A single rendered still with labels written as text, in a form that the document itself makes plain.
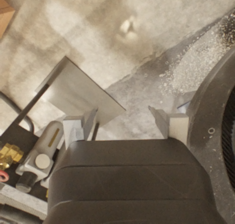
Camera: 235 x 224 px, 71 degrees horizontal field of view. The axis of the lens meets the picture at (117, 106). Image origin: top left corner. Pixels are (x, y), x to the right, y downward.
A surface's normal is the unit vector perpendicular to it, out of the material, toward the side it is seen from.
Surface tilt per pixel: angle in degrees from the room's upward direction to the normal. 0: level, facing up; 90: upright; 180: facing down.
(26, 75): 0
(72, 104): 0
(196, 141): 90
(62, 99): 0
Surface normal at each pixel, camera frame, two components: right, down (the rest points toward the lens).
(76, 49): -0.11, 0.62
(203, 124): -0.69, -0.61
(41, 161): 0.72, -0.49
